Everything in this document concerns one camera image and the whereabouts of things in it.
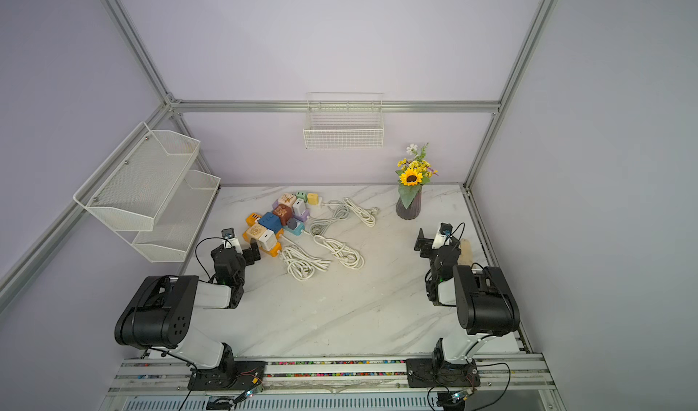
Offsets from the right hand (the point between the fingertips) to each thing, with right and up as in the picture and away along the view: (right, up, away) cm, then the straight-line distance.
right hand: (435, 234), depth 94 cm
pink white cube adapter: (-55, +13, +10) cm, 57 cm away
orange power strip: (-58, -7, +3) cm, 58 cm away
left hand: (-69, -4, 0) cm, 69 cm away
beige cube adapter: (-64, +1, +1) cm, 64 cm away
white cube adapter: (-59, -2, -1) cm, 59 cm away
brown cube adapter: (-55, +8, +7) cm, 56 cm away
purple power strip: (-50, +6, +13) cm, 52 cm away
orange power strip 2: (-70, +5, +13) cm, 71 cm away
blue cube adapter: (-59, +4, +5) cm, 60 cm away
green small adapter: (-50, +15, +14) cm, 54 cm away
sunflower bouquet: (-8, +21, -4) cm, 23 cm away
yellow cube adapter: (-46, +13, +14) cm, 49 cm away
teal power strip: (-52, +2, +8) cm, 53 cm away
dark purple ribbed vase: (-6, +9, +11) cm, 15 cm away
